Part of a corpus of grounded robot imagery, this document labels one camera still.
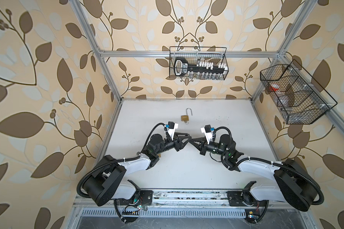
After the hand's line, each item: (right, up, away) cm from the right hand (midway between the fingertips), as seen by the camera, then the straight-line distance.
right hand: (190, 142), depth 76 cm
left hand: (0, +3, -2) cm, 4 cm away
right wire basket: (+57, +24, -2) cm, 61 cm away
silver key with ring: (0, +9, +29) cm, 31 cm away
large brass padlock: (-2, +12, +32) cm, 35 cm away
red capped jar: (+49, +31, +5) cm, 58 cm away
